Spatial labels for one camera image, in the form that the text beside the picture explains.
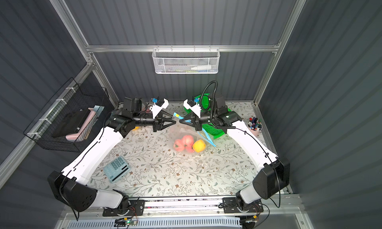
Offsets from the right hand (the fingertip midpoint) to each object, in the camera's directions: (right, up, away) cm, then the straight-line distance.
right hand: (181, 122), depth 67 cm
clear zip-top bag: (-2, -5, +13) cm, 14 cm away
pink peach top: (+3, -11, +14) cm, 18 cm away
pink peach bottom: (+3, -17, +19) cm, 26 cm away
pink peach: (-3, -14, +18) cm, 23 cm away
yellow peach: (+9, -13, +13) cm, 21 cm away
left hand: (-3, 0, 0) cm, 3 cm away
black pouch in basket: (-52, -1, +2) cm, 52 cm away
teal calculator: (-39, -28, +17) cm, 51 cm away
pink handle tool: (-46, -6, -4) cm, 47 cm away
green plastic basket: (+13, -3, 0) cm, 13 cm away
